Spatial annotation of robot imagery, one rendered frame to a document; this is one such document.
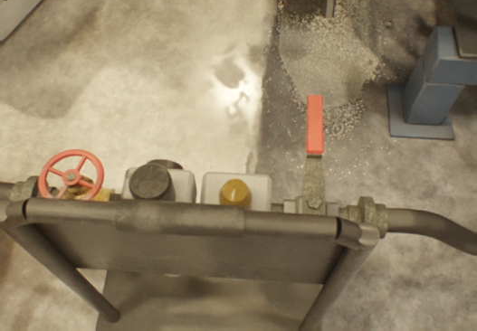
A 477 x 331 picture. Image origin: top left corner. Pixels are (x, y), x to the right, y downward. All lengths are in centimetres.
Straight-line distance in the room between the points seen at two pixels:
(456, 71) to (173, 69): 63
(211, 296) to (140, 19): 73
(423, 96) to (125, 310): 73
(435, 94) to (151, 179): 72
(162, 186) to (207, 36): 82
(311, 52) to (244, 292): 60
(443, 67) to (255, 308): 58
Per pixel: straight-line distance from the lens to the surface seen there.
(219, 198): 60
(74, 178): 61
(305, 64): 131
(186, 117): 122
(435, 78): 112
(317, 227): 50
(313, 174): 63
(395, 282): 111
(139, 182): 59
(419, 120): 124
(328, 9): 108
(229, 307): 105
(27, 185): 68
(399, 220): 65
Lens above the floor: 104
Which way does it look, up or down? 62 degrees down
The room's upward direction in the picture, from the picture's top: straight up
